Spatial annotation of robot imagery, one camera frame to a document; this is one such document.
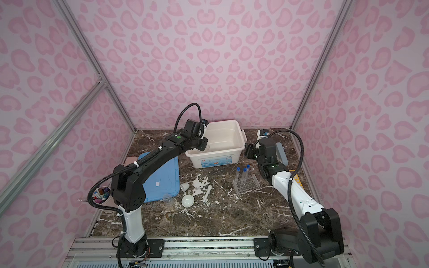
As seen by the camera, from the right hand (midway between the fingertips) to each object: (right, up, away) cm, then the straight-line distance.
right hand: (251, 143), depth 83 cm
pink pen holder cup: (-72, -25, -3) cm, 76 cm away
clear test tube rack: (+2, -22, +10) cm, 24 cm away
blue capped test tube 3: (+1, -14, +18) cm, 23 cm away
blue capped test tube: (-5, -16, +18) cm, 24 cm away
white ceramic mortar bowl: (-32, -30, +3) cm, 44 cm away
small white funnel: (-34, -23, +6) cm, 42 cm away
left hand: (-24, +3, +6) cm, 25 cm away
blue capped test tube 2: (-3, -19, +7) cm, 20 cm away
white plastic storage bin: (-12, +1, +24) cm, 27 cm away
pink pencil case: (-71, -10, +21) cm, 75 cm away
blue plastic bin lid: (-46, -23, +10) cm, 53 cm away
